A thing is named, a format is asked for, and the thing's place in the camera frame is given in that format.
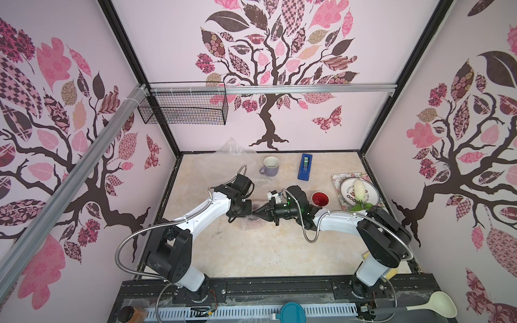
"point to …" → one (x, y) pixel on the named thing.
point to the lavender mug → (270, 167)
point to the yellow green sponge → (371, 270)
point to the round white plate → (347, 192)
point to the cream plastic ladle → (440, 303)
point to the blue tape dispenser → (305, 167)
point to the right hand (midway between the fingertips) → (253, 212)
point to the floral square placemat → (338, 180)
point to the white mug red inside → (320, 198)
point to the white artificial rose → (359, 190)
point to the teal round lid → (291, 312)
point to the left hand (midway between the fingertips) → (245, 216)
